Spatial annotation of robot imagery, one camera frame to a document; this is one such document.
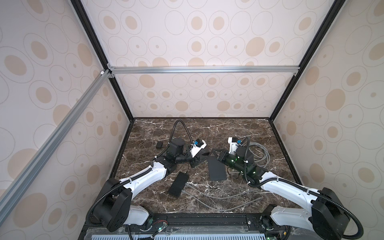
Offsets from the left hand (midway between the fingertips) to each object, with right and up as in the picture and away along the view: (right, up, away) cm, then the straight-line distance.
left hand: (209, 154), depth 76 cm
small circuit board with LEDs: (-22, -34, -5) cm, 40 cm away
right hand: (+1, +2, +1) cm, 2 cm away
